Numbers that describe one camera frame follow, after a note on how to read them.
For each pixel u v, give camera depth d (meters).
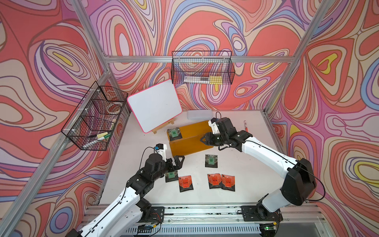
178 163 0.69
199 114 1.22
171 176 0.86
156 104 1.00
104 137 0.72
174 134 0.88
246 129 1.08
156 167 0.58
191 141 0.86
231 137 0.61
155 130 1.04
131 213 0.59
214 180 0.84
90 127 0.74
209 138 0.71
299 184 0.43
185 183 0.84
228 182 0.84
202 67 0.96
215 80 0.91
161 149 0.69
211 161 0.93
